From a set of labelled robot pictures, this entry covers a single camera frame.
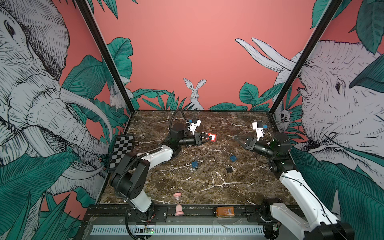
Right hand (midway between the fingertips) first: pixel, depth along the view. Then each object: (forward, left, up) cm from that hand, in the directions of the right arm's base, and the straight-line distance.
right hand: (235, 139), depth 69 cm
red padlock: (+6, +9, -7) cm, 13 cm away
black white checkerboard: (+11, +66, -25) cm, 71 cm away
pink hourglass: (-24, +27, -27) cm, 46 cm away
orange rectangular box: (-26, +4, -25) cm, 36 cm away
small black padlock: (-2, -2, -30) cm, 31 cm away
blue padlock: (+1, +19, -29) cm, 35 cm away
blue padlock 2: (+5, -5, -29) cm, 30 cm away
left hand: (+4, +10, -6) cm, 12 cm away
